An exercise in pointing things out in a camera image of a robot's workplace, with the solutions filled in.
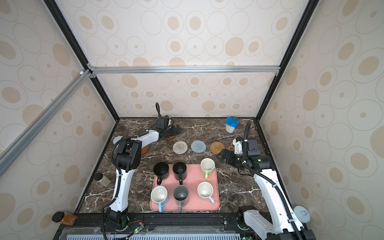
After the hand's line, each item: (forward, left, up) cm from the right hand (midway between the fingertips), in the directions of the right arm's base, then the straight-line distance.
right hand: (225, 157), depth 77 cm
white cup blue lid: (+34, -10, -9) cm, 36 cm away
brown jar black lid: (-25, +76, -9) cm, 80 cm away
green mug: (+2, +8, -12) cm, 15 cm away
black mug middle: (0, +25, -16) cm, 29 cm away
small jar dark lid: (-4, +70, -12) cm, 71 cm away
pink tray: (-3, +17, -19) cm, 25 cm away
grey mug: (-13, +24, -16) cm, 31 cm away
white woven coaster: (+19, +26, -18) cm, 37 cm away
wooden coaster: (+25, +33, -15) cm, 44 cm away
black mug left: (0, +36, -14) cm, 38 cm away
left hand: (+32, +25, -11) cm, 42 cm away
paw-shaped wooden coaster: (+18, -9, -19) cm, 28 cm away
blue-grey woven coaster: (+19, +13, -18) cm, 29 cm away
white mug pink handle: (-11, +10, -17) cm, 23 cm away
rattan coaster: (+19, +1, -18) cm, 26 cm away
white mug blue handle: (-13, +35, -16) cm, 41 cm away
